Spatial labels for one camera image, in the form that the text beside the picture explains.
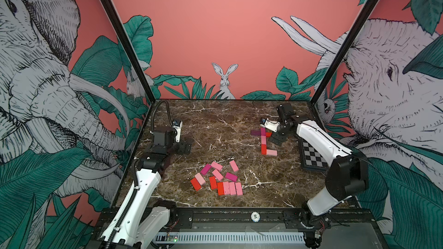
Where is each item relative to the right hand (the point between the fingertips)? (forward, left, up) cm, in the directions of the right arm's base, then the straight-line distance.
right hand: (276, 128), depth 89 cm
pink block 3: (-20, +31, -13) cm, 39 cm away
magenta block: (+6, +5, -12) cm, 15 cm away
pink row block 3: (-27, +23, -13) cm, 38 cm away
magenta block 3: (-21, +24, -14) cm, 35 cm away
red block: (-8, +6, +6) cm, 12 cm away
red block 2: (-25, +42, -13) cm, 51 cm away
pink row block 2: (-28, +26, -13) cm, 40 cm away
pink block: (0, +5, -11) cm, 13 cm away
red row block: (-6, +6, -13) cm, 15 cm away
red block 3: (-25, +33, -13) cm, 44 cm away
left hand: (-10, +48, +7) cm, 49 cm away
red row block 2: (-28, +29, -13) cm, 42 cm away
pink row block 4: (-27, +20, -13) cm, 36 cm away
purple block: (+7, +9, -15) cm, 18 cm away
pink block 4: (-16, +22, -14) cm, 31 cm away
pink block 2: (-23, +40, -13) cm, 48 cm away
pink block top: (-16, +32, -13) cm, 38 cm away
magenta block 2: (-18, +38, -13) cm, 44 cm away
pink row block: (-7, +1, -14) cm, 16 cm away
